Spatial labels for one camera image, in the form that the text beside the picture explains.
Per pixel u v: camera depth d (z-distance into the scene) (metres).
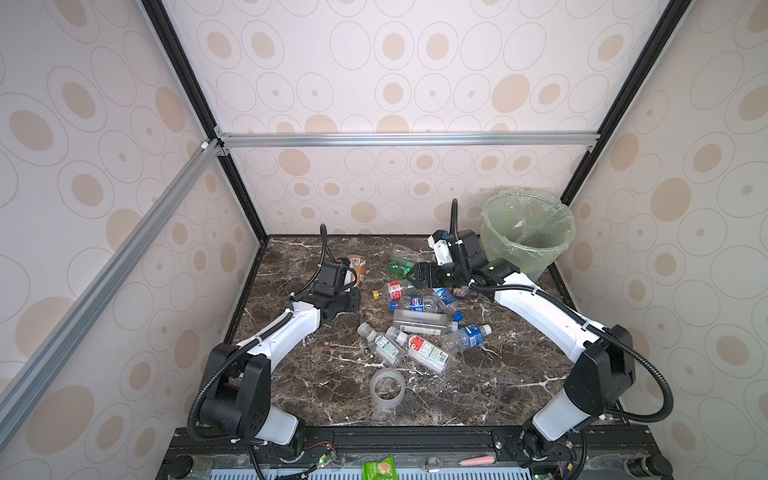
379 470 0.69
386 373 0.83
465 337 0.87
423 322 0.95
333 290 0.68
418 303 0.94
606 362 0.43
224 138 0.90
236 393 0.43
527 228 1.00
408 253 1.12
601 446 0.76
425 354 0.83
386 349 0.85
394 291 0.98
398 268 1.05
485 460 0.71
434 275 0.72
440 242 0.72
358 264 0.87
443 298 0.95
